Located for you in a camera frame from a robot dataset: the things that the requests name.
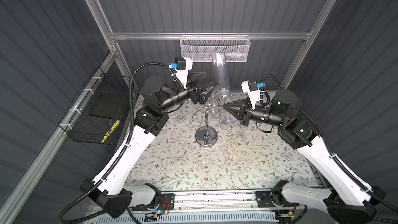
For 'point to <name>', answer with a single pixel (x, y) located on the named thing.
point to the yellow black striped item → (111, 130)
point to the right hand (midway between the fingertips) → (226, 107)
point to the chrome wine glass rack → (206, 136)
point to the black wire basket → (96, 113)
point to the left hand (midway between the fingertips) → (213, 78)
